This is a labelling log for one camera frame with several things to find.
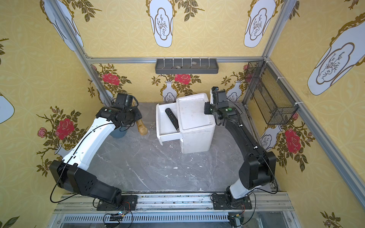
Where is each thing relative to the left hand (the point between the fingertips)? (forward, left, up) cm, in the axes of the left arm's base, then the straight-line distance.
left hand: (139, 115), depth 81 cm
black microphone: (+1, -19, -5) cm, 20 cm away
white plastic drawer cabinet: (-10, -31, +1) cm, 33 cm away
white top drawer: (+1, -15, -8) cm, 18 cm away
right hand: (+5, -37, +2) cm, 38 cm away
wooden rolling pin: (-9, -3, -2) cm, 10 cm away
